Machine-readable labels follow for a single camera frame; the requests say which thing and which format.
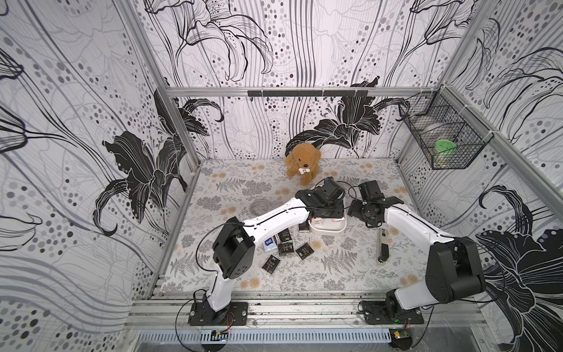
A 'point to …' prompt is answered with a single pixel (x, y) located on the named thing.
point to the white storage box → (333, 225)
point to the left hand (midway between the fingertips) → (338, 213)
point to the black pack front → (271, 264)
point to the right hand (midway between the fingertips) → (358, 210)
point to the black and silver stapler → (383, 252)
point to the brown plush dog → (303, 162)
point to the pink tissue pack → (270, 243)
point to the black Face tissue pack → (284, 235)
